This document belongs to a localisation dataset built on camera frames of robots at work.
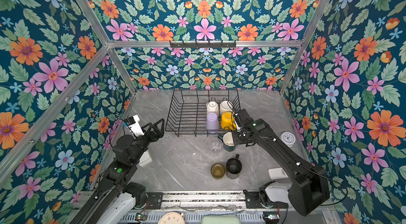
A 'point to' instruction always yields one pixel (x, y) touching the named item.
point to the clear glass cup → (215, 146)
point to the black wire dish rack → (202, 111)
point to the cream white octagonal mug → (212, 106)
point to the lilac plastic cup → (212, 124)
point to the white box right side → (276, 173)
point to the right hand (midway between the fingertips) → (237, 137)
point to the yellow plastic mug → (228, 121)
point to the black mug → (233, 167)
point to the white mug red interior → (225, 105)
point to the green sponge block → (220, 220)
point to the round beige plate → (172, 217)
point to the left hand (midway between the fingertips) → (159, 118)
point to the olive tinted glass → (218, 170)
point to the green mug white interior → (228, 139)
